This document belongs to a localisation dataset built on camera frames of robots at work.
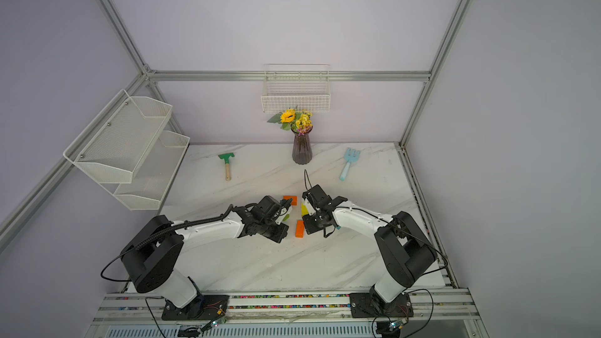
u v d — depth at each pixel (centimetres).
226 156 115
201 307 69
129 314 73
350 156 113
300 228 88
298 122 95
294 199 100
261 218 69
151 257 44
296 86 95
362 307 73
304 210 95
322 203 70
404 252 45
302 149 108
